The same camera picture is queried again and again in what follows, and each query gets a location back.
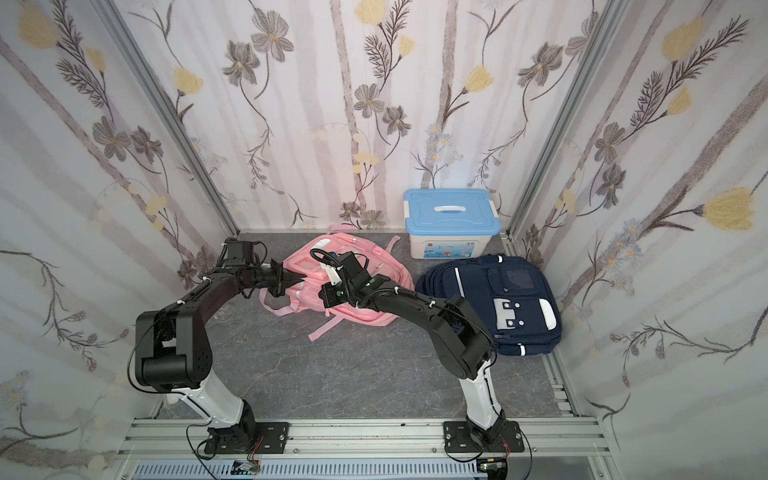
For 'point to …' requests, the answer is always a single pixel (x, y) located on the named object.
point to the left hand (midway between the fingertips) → (306, 268)
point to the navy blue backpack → (508, 293)
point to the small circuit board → (245, 467)
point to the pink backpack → (304, 294)
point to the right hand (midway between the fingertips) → (323, 286)
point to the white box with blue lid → (450, 223)
